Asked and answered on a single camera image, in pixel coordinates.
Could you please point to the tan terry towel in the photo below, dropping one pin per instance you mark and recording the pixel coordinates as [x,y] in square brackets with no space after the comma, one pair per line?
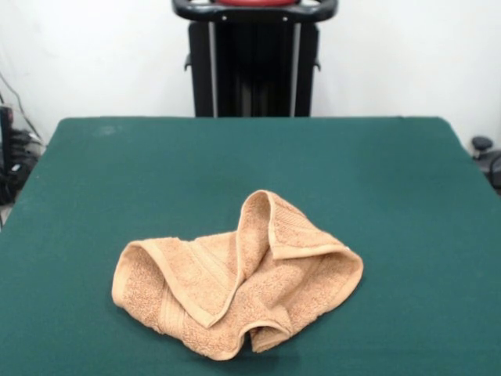
[270,290]

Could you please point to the dark green table cloth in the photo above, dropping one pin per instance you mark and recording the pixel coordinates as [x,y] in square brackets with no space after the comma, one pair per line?
[117,188]

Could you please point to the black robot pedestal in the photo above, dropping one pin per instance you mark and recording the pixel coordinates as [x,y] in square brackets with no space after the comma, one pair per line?
[254,66]

